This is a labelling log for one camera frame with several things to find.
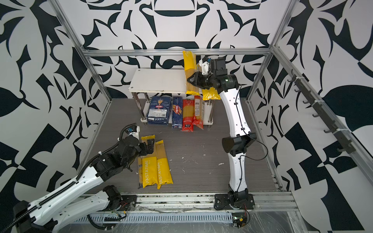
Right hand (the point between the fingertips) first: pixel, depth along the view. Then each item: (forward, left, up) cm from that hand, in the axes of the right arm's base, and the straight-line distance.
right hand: (189, 77), depth 74 cm
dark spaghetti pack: (-33, +29, -37) cm, 57 cm away
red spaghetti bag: (+1, +1, -31) cm, 31 cm away
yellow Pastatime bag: (-33, +24, -36) cm, 54 cm away
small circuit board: (-56, -22, -42) cm, 73 cm away
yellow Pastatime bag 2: (-37, +15, -37) cm, 54 cm away
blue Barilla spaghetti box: (+3, +9, -30) cm, 31 cm away
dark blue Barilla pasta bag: (+2, +20, -27) cm, 34 cm away
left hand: (-23, +22, -19) cm, 38 cm away
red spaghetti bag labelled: (-4, -5, -30) cm, 31 cm away
